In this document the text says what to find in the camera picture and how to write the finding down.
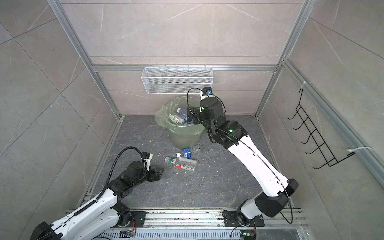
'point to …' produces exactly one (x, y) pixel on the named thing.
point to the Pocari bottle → (186, 153)
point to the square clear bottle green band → (183, 163)
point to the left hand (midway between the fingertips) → (157, 165)
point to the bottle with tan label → (175, 119)
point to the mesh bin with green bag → (182, 135)
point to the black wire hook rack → (331, 160)
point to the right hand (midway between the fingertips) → (197, 107)
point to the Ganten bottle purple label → (184, 116)
